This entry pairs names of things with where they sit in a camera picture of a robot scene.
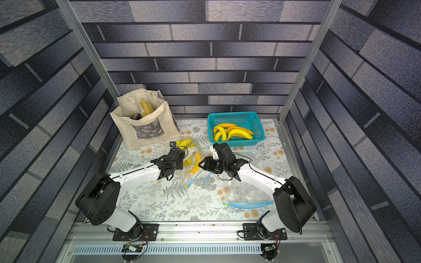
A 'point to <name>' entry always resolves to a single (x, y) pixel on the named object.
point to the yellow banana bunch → (185, 143)
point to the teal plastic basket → (250, 120)
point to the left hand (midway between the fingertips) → (179, 158)
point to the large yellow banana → (223, 132)
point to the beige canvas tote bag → (160, 125)
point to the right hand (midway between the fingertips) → (199, 165)
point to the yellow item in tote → (147, 107)
